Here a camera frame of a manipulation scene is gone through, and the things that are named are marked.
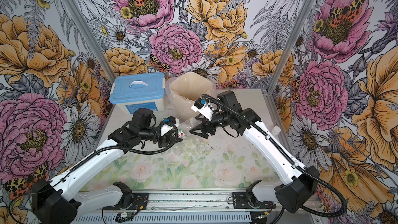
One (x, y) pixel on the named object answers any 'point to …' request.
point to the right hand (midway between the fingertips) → (196, 127)
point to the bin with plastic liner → (183, 89)
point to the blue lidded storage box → (131, 92)
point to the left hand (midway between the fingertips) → (178, 137)
